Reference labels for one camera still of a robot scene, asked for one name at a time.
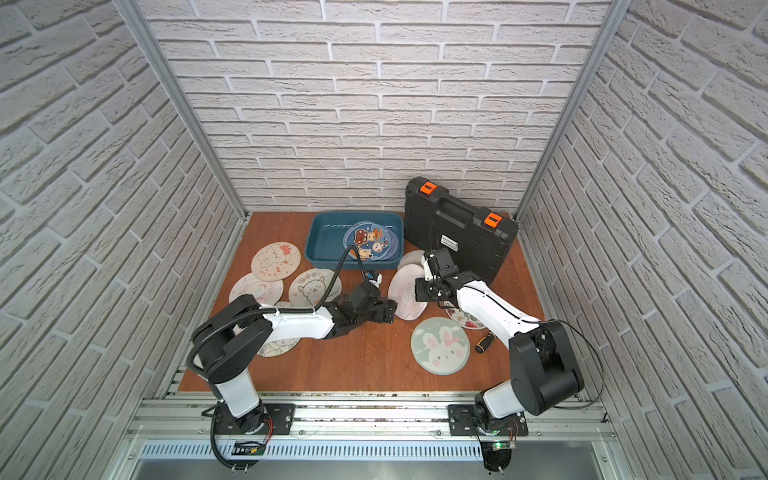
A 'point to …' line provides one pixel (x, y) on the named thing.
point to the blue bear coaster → (371, 240)
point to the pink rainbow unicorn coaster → (264, 291)
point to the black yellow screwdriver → (484, 343)
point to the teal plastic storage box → (325, 245)
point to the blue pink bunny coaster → (394, 240)
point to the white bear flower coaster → (308, 287)
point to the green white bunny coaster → (440, 346)
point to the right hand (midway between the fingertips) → (423, 290)
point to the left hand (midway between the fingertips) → (391, 301)
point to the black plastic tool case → (478, 240)
